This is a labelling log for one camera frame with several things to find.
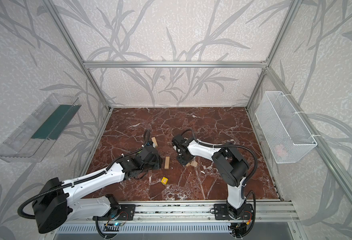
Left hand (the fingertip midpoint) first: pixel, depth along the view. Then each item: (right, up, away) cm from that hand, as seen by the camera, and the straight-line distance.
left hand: (162, 157), depth 83 cm
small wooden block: (+18, -6, +7) cm, 20 cm away
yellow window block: (+1, -13, 0) cm, 13 cm away
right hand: (+12, -1, +10) cm, 16 cm away
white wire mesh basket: (+55, +14, -20) cm, 61 cm away
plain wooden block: (+1, -5, +8) cm, 10 cm away
